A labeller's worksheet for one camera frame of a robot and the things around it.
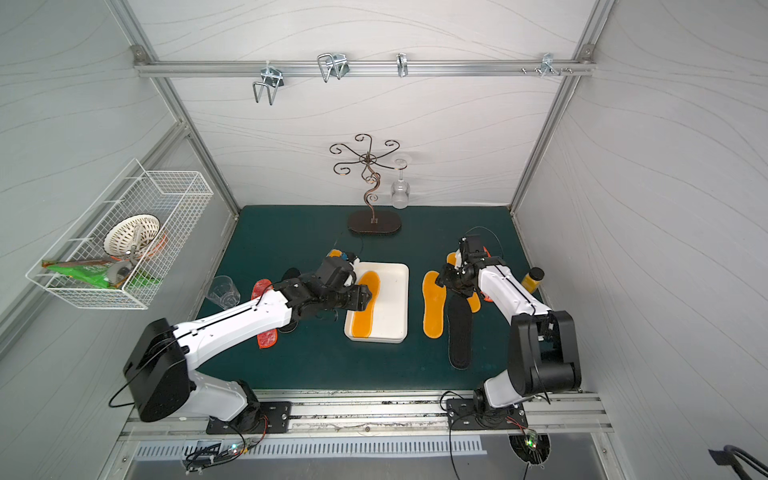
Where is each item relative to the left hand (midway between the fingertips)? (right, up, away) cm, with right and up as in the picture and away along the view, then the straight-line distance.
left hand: (364, 295), depth 81 cm
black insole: (-27, +4, +18) cm, 33 cm away
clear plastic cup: (-47, -2, +14) cm, 49 cm away
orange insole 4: (+34, -5, +14) cm, 37 cm away
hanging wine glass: (+10, +32, +16) cm, 37 cm away
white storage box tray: (+7, -9, +9) cm, 14 cm away
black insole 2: (+28, -8, +7) cm, 30 cm away
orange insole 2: (-13, +10, +28) cm, 32 cm away
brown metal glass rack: (0, +22, +34) cm, 40 cm away
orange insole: (-1, -9, +10) cm, 14 cm away
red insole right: (+39, -4, +15) cm, 42 cm away
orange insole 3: (+22, -3, +14) cm, 26 cm away
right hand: (+24, +3, +9) cm, 26 cm away
